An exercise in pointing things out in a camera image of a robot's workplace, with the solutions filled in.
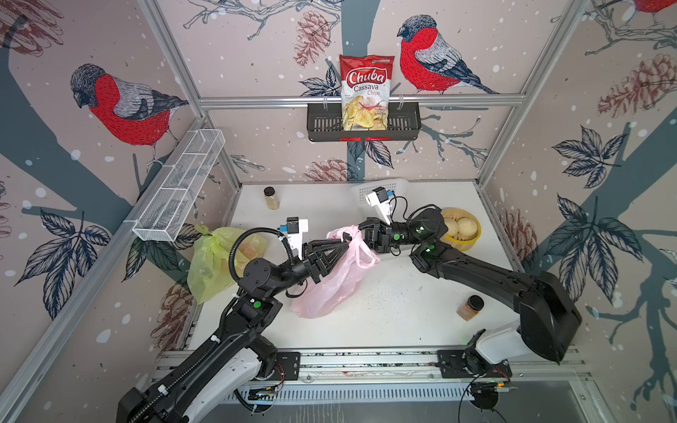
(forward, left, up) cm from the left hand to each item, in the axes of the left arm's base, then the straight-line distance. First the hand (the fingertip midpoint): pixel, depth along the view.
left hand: (349, 245), depth 58 cm
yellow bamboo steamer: (+22, -43, -34) cm, 59 cm away
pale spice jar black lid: (+40, +32, -30) cm, 60 cm away
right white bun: (+26, -45, -31) cm, 60 cm away
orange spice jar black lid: (-5, -36, -27) cm, 45 cm away
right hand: (+2, 0, -1) cm, 2 cm away
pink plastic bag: (-7, +2, -10) cm, 12 cm away
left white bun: (+26, -40, -31) cm, 57 cm away
